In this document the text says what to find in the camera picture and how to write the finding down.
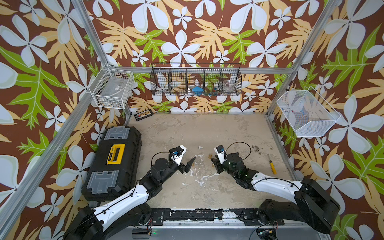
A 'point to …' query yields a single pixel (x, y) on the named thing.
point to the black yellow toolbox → (113, 170)
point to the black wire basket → (196, 79)
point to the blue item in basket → (198, 90)
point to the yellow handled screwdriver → (273, 167)
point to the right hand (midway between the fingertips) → (212, 156)
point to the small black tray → (143, 115)
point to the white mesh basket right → (308, 113)
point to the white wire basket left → (112, 88)
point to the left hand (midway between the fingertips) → (188, 150)
